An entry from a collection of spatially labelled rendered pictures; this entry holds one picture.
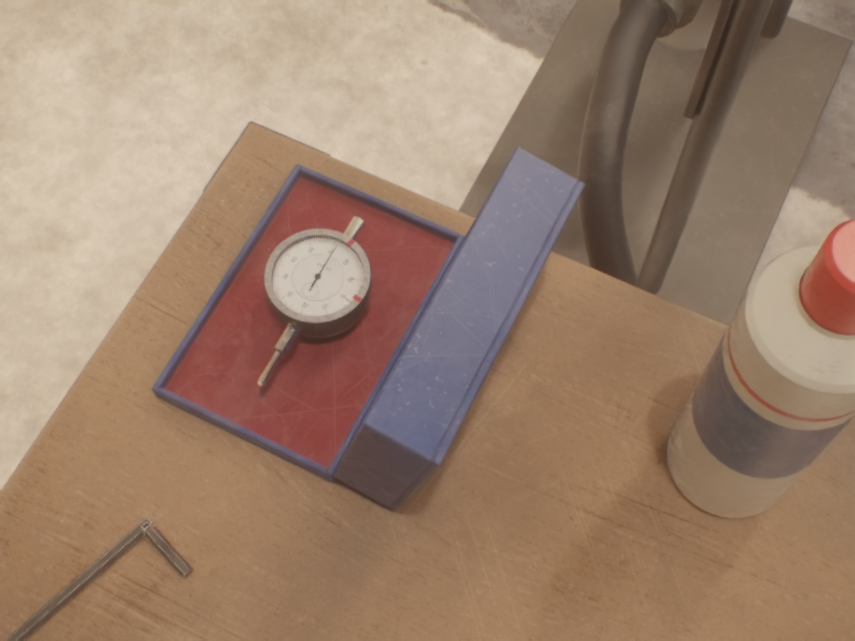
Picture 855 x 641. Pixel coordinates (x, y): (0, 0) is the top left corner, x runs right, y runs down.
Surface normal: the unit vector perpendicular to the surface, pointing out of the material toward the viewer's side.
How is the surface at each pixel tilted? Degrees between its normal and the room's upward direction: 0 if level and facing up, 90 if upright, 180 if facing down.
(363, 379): 0
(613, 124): 35
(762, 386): 90
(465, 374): 13
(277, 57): 0
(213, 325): 0
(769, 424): 90
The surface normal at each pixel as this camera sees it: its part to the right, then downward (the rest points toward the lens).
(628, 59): 0.11, -0.02
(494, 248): 0.20, -0.33
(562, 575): 0.00, -0.43
